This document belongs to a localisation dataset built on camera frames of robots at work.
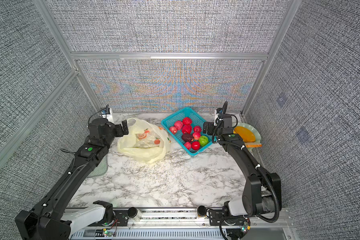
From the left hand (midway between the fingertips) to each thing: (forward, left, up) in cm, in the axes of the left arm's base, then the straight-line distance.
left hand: (119, 119), depth 75 cm
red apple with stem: (+12, -26, -25) cm, 39 cm away
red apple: (+13, -36, -25) cm, 46 cm away
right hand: (+4, -49, -8) cm, 50 cm away
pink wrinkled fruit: (+16, -30, -25) cm, 43 cm away
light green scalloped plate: (+4, -83, -26) cm, 87 cm away
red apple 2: (+12, -43, -25) cm, 51 cm away
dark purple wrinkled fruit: (+4, -36, -24) cm, 43 cm away
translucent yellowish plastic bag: (+6, -7, -31) cm, 32 cm away
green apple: (+1, -45, -24) cm, 51 cm away
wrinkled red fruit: (+20, -37, -26) cm, 49 cm away
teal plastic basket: (+18, -24, -23) cm, 38 cm away
